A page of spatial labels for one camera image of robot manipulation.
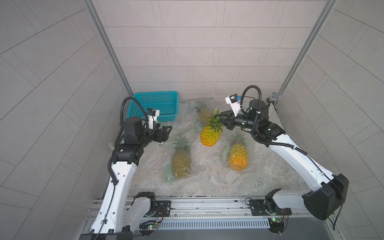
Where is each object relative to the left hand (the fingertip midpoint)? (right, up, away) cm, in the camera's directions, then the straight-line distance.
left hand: (167, 124), depth 71 cm
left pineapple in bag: (+6, -21, +4) cm, 22 cm away
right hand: (+23, +4, -4) cm, 24 cm away
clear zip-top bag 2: (+30, -17, +11) cm, 36 cm away
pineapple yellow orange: (+21, -5, -2) cm, 21 cm away
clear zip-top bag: (-2, -29, +9) cm, 30 cm away
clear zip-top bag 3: (+11, +4, +37) cm, 39 cm away
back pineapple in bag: (+19, +5, +32) cm, 38 cm away
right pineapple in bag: (+36, -18, +7) cm, 41 cm away
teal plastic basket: (-10, +14, +45) cm, 48 cm away
